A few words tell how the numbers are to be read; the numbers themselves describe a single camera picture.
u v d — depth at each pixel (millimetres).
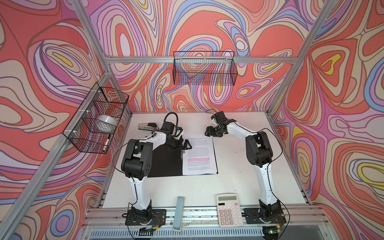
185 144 876
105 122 704
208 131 950
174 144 857
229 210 739
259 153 607
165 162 931
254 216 733
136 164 517
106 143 721
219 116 861
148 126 1066
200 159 936
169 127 825
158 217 730
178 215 761
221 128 801
